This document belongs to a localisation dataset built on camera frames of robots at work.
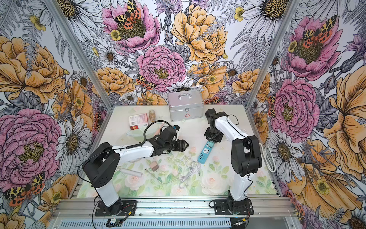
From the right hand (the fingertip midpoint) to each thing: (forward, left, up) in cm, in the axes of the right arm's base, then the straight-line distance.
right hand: (211, 143), depth 90 cm
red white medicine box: (+22, +51, -2) cm, 55 cm away
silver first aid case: (+30, +15, +3) cm, 34 cm away
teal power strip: (-3, +3, -5) cm, 7 cm away
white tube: (-15, +48, -6) cm, 50 cm away
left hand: (-2, +17, -1) cm, 17 cm away
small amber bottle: (+29, +41, -4) cm, 51 cm away
